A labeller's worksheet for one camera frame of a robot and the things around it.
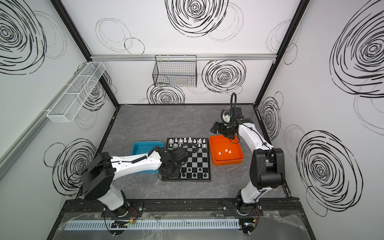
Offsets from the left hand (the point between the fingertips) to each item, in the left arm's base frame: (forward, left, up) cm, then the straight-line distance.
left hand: (177, 175), depth 82 cm
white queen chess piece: (+22, -6, +1) cm, 23 cm away
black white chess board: (+6, -11, -2) cm, 12 cm away
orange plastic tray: (+17, -29, -3) cm, 33 cm away
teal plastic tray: (+19, +26, -5) cm, 33 cm away
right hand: (+23, -22, +10) cm, 34 cm away
